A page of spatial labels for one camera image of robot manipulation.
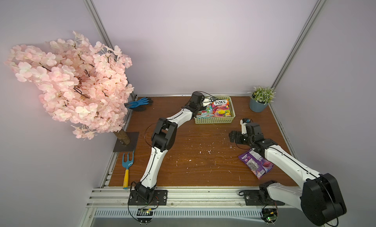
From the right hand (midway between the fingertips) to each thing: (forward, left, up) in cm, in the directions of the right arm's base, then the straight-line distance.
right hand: (236, 132), depth 86 cm
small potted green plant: (+25, -20, +4) cm, 33 cm away
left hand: (+28, +19, +3) cm, 34 cm away
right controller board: (-39, -12, -12) cm, 43 cm away
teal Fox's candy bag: (+15, +18, -2) cm, 24 cm away
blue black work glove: (+28, +70, -8) cm, 76 cm away
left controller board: (-40, +50, -12) cm, 65 cm away
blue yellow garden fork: (-18, +65, -8) cm, 68 cm away
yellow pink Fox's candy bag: (+22, +7, -4) cm, 23 cm away
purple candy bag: (-17, -12, -9) cm, 22 cm away
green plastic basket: (+17, +17, +8) cm, 26 cm away
